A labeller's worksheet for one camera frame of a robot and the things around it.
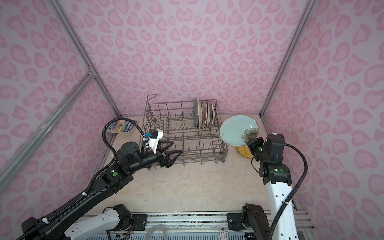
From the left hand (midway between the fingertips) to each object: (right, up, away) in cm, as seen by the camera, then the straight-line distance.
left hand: (178, 145), depth 63 cm
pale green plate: (+30, +6, +17) cm, 34 cm away
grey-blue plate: (+7, +18, +47) cm, 51 cm away
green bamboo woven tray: (+39, -8, +35) cm, 53 cm away
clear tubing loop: (-14, -40, +4) cm, 43 cm away
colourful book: (-47, +8, +47) cm, 68 cm away
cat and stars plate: (+10, +16, +31) cm, 36 cm away
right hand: (+32, +3, +7) cm, 33 cm away
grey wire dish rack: (+13, -5, +30) cm, 33 cm away
